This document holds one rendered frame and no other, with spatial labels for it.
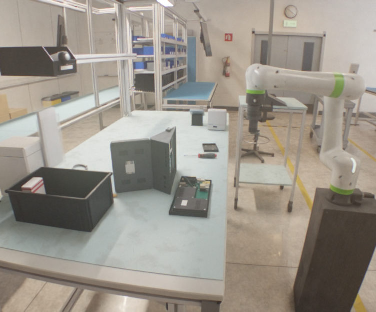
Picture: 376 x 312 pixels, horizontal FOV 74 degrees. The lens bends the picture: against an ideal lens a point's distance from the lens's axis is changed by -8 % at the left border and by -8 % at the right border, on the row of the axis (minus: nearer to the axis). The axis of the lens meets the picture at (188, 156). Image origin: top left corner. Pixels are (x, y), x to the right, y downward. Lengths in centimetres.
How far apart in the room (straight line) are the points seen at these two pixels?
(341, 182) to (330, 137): 25
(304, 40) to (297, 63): 61
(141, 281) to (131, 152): 50
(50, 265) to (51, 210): 19
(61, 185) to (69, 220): 24
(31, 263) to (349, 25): 805
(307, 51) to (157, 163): 709
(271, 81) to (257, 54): 645
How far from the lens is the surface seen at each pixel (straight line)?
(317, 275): 176
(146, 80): 391
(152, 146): 103
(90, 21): 336
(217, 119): 188
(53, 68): 99
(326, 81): 131
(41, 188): 105
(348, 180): 151
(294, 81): 125
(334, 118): 156
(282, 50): 774
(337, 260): 171
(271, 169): 312
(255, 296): 203
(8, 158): 114
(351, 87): 136
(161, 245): 81
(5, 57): 111
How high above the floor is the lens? 151
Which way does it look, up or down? 21 degrees down
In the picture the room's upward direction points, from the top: straight up
